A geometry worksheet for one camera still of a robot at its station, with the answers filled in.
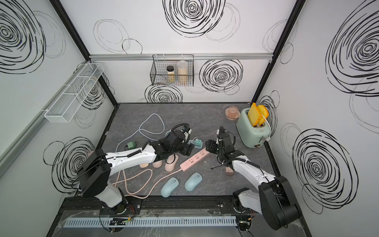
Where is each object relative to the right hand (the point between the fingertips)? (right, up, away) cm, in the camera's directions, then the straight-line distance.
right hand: (209, 144), depth 87 cm
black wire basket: (-33, +46, +11) cm, 58 cm away
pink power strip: (-6, -7, +2) cm, 10 cm away
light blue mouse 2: (-9, -18, -7) cm, 21 cm away
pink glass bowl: (+19, +19, +20) cm, 34 cm away
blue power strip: (-7, 0, +2) cm, 7 cm away
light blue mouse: (-22, -20, -9) cm, 31 cm away
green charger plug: (-50, -2, +7) cm, 50 cm away
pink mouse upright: (-31, -11, -1) cm, 33 cm away
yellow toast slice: (+27, +18, -3) cm, 33 cm away
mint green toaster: (+25, +5, -2) cm, 26 cm away
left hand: (-12, +1, -3) cm, 13 cm away
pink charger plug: (+10, -14, -5) cm, 18 cm away
